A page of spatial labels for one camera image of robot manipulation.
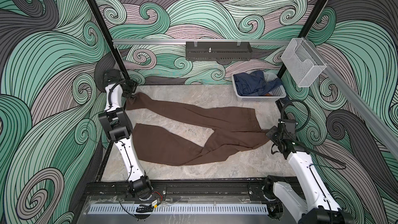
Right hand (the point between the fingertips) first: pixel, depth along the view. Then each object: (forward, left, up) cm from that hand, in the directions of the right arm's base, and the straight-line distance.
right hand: (273, 131), depth 81 cm
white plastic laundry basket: (+34, -17, -8) cm, 39 cm away
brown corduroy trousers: (+7, +16, -10) cm, 20 cm away
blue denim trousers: (+41, 0, -4) cm, 41 cm away
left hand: (+29, +79, +5) cm, 84 cm away
